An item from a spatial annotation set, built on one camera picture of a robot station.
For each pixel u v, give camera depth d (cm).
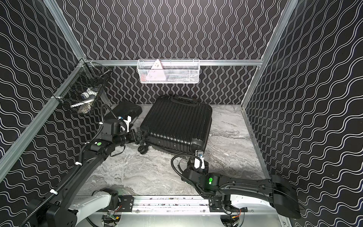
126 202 75
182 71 103
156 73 89
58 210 37
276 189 43
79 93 92
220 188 52
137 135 69
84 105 74
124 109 111
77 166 46
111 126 57
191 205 76
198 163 67
